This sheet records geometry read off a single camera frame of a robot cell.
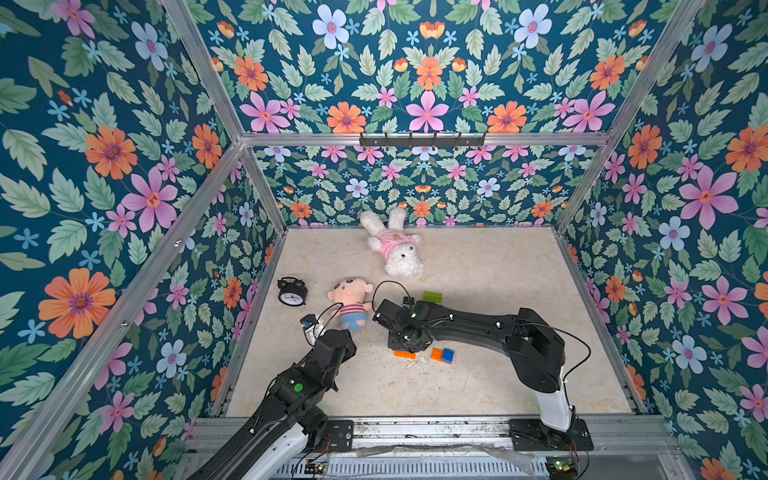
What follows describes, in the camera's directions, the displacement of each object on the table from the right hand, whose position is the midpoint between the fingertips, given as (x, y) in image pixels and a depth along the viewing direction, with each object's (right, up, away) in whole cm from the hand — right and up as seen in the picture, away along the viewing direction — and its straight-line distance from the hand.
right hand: (397, 344), depth 85 cm
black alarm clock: (-34, +14, +8) cm, 37 cm away
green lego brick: (+12, +12, +13) cm, 22 cm away
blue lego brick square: (+15, -3, -1) cm, 15 cm away
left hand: (-12, +4, -5) cm, 14 cm away
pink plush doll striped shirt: (-15, +14, +6) cm, 21 cm away
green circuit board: (+41, -26, -14) cm, 50 cm away
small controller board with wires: (-20, -26, -14) cm, 36 cm away
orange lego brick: (+11, -3, +1) cm, 12 cm away
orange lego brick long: (+2, -3, +1) cm, 4 cm away
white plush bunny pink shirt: (0, +28, +16) cm, 33 cm away
